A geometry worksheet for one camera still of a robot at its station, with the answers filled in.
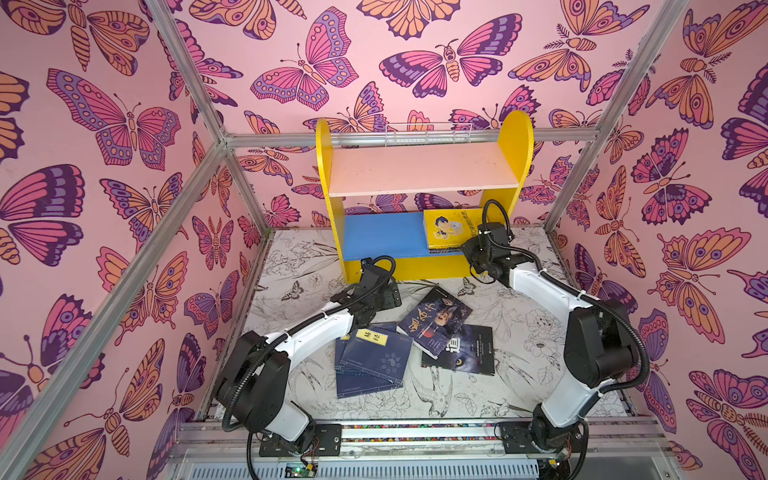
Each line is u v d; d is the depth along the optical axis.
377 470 0.70
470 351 0.88
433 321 0.90
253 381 0.43
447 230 0.95
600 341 0.47
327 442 0.74
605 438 0.75
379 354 0.84
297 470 0.72
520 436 0.73
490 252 0.70
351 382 0.81
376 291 0.69
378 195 1.13
